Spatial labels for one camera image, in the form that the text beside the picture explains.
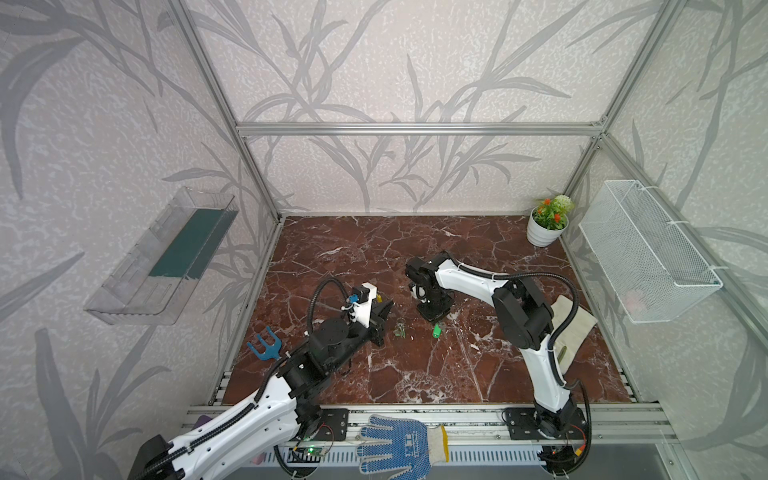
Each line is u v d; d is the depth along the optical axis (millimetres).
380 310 667
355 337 619
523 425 737
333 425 736
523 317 541
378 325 629
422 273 722
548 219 1003
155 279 648
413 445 707
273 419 507
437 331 894
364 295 600
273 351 843
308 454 706
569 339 875
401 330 789
